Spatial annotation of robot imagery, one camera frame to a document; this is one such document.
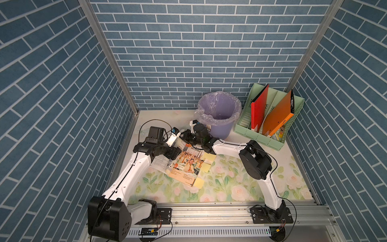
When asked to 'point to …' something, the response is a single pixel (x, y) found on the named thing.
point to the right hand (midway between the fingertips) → (177, 135)
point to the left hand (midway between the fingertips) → (178, 146)
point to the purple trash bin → (222, 132)
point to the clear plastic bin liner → (217, 108)
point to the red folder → (258, 108)
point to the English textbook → (186, 167)
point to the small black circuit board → (149, 231)
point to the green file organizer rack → (243, 126)
